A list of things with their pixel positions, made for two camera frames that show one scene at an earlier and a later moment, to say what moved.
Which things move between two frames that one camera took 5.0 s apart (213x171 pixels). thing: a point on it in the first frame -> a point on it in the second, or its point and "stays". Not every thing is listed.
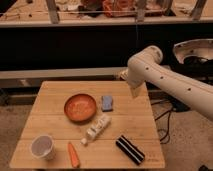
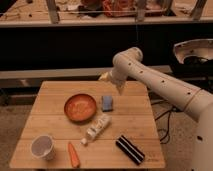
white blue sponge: x=107 y=103 stays
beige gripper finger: x=124 y=74 -> x=105 y=77
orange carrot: x=74 y=157 stays
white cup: x=42 y=147 stays
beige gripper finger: x=135 y=91 -> x=121 y=88
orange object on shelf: x=119 y=8 stays
